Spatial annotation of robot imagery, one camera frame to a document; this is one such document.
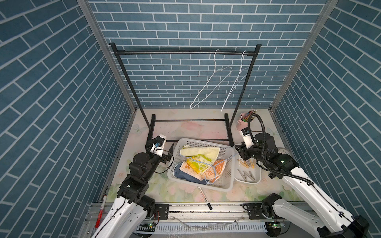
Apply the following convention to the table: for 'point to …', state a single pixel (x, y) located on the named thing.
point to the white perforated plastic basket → (225, 184)
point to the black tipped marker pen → (207, 203)
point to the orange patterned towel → (213, 175)
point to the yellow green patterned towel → (203, 157)
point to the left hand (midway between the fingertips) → (169, 140)
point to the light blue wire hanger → (210, 165)
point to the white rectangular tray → (247, 171)
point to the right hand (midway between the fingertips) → (240, 145)
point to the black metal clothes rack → (151, 126)
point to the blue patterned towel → (179, 174)
